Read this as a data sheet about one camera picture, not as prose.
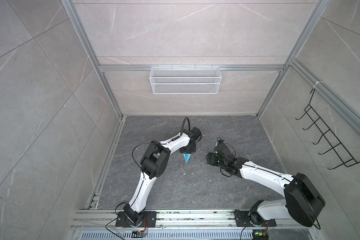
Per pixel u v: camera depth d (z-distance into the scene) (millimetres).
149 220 733
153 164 565
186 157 953
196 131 822
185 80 1005
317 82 699
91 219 747
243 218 731
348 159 584
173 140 624
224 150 659
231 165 627
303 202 408
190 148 887
